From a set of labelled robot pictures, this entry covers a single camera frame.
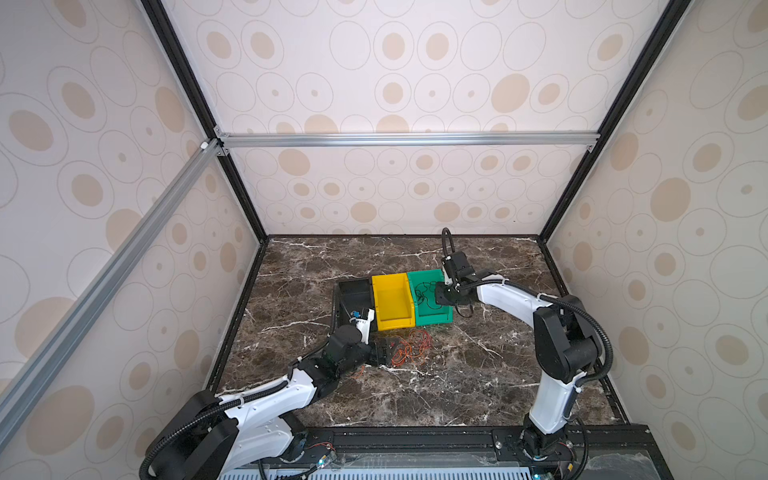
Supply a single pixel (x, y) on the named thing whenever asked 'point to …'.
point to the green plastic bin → (423, 286)
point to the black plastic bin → (350, 296)
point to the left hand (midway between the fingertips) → (395, 337)
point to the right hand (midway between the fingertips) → (440, 295)
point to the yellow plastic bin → (393, 301)
